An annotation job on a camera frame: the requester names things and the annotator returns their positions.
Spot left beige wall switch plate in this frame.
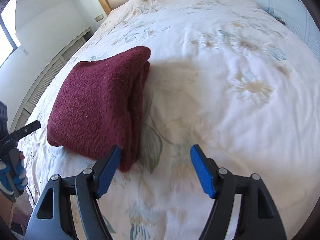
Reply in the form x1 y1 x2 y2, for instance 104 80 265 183
95 14 104 22

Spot dark red knitted garment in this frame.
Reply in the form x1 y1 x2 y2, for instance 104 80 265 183
47 46 151 172

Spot white floral bed duvet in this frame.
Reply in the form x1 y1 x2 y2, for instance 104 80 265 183
19 0 319 239

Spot white panelled wardrobe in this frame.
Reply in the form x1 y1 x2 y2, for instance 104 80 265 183
269 0 320 58

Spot window with dark frame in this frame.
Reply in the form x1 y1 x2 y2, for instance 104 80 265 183
0 0 21 66

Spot items on bedside table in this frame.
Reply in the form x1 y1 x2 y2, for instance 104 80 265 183
266 7 286 25

